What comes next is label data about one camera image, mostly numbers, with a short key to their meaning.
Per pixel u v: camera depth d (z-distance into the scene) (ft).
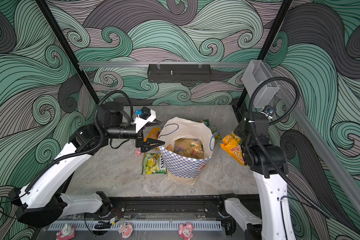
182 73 3.13
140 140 1.58
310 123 1.93
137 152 3.01
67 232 1.98
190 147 2.95
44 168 2.39
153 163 2.86
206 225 2.29
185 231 2.12
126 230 2.15
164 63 3.09
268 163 1.13
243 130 1.44
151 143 1.59
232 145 1.82
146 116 1.48
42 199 1.24
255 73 3.12
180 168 2.27
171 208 2.45
